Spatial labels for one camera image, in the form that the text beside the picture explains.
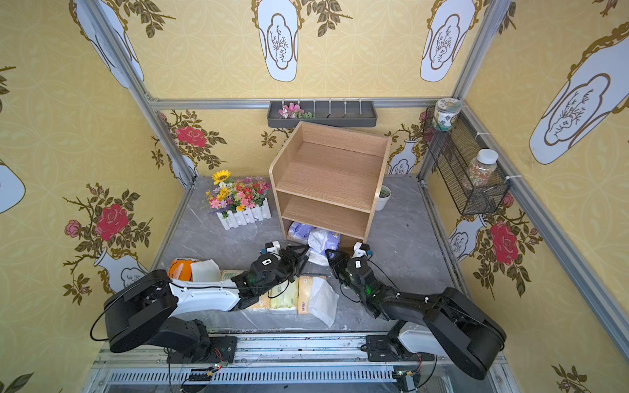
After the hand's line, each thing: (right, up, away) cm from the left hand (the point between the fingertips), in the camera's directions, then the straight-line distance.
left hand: (305, 247), depth 81 cm
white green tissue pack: (-27, -10, +4) cm, 29 cm away
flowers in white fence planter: (-26, +15, +11) cm, 32 cm away
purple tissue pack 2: (+5, +2, +2) cm, 6 cm away
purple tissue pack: (-3, +3, +13) cm, 14 cm away
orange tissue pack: (-45, -9, +6) cm, 46 cm away
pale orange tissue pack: (+3, -15, -2) cm, 16 cm away
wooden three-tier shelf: (+8, +23, -5) cm, 24 cm away
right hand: (+8, -1, +3) cm, 9 cm away
